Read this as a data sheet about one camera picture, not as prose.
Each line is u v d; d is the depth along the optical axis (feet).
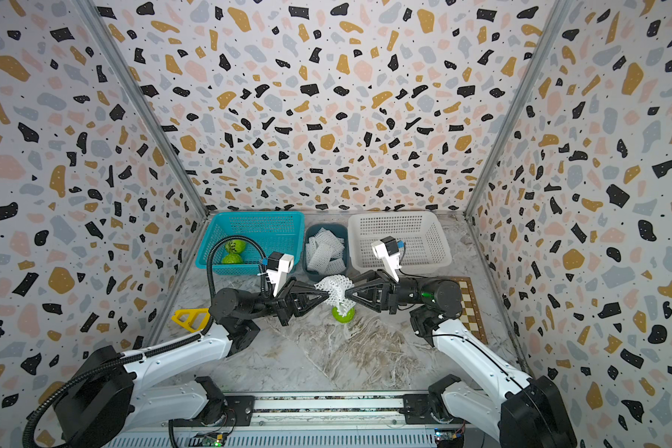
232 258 3.28
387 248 1.80
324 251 3.26
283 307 1.82
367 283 1.98
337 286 1.72
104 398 1.32
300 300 1.92
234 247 3.37
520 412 1.28
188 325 2.89
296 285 1.95
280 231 3.71
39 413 1.17
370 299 1.95
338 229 3.62
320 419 2.40
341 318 2.90
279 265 1.82
